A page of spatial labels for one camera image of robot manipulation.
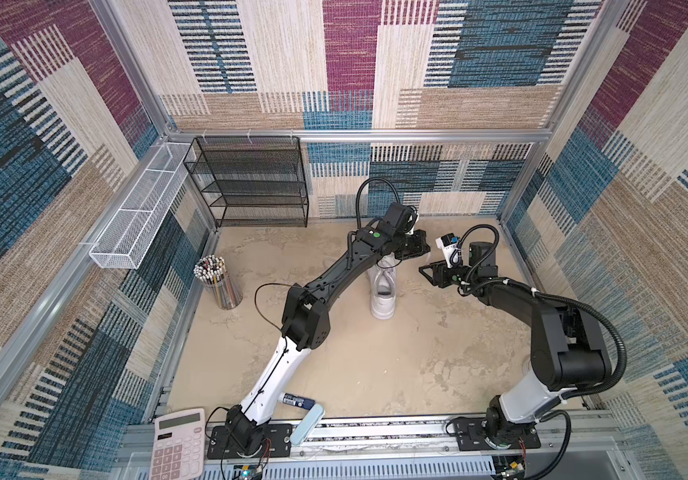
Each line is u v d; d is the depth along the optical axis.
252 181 1.11
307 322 0.60
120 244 0.91
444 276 0.83
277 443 0.74
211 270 0.83
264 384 0.64
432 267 0.85
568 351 0.47
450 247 0.84
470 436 0.73
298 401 0.78
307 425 0.73
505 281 0.65
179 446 0.71
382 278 0.94
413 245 0.81
